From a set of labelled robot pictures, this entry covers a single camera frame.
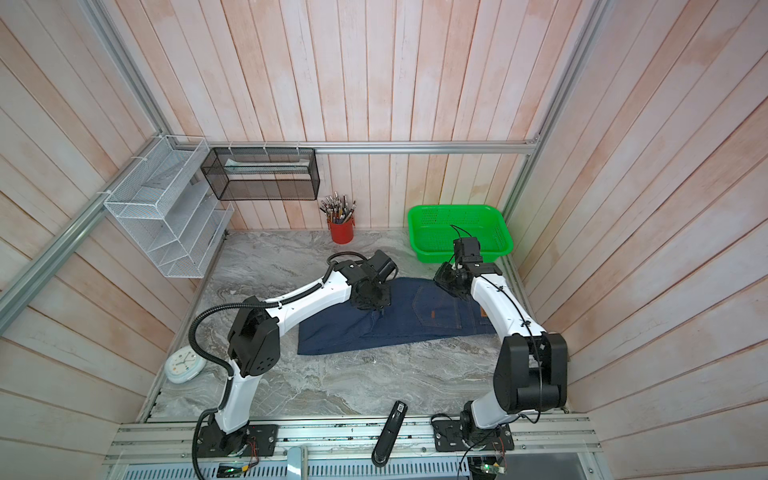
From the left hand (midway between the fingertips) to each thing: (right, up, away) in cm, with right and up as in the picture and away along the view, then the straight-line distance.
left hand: (384, 307), depth 88 cm
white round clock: (-58, -16, -4) cm, 60 cm away
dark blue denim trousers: (+3, -3, +13) cm, 14 cm away
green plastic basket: (+20, +24, +30) cm, 44 cm away
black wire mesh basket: (-43, +45, +17) cm, 65 cm away
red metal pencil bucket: (-16, +25, +26) cm, 39 cm away
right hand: (+17, +9, +2) cm, 19 cm away
